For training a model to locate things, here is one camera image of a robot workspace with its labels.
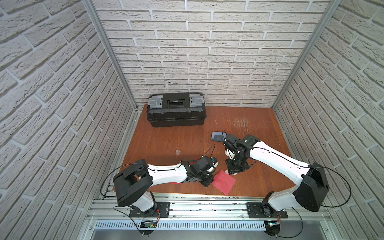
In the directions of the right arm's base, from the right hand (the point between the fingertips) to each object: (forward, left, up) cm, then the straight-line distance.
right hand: (233, 172), depth 76 cm
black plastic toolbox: (+40, +30, +8) cm, 51 cm away
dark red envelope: (-1, +4, -10) cm, 11 cm away
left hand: (-1, +10, -7) cm, 12 cm away
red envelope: (+1, +21, +12) cm, 24 cm away
